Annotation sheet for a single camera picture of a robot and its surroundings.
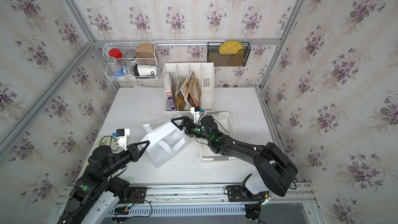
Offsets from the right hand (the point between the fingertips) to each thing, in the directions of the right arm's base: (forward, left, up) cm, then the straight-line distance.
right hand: (176, 124), depth 73 cm
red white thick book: (+20, +7, -9) cm, 23 cm away
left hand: (-11, +10, 0) cm, 15 cm away
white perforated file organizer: (+42, -13, -4) cm, 44 cm away
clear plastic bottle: (+33, +39, +6) cm, 51 cm away
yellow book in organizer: (+20, +1, -6) cm, 21 cm away
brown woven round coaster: (+46, -34, +5) cm, 57 cm away
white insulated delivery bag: (-7, +5, -2) cm, 9 cm away
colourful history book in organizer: (+27, -7, -10) cm, 29 cm away
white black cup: (+35, +23, +5) cm, 43 cm away
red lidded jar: (+42, +40, +12) cm, 59 cm away
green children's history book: (-13, +23, +8) cm, 28 cm away
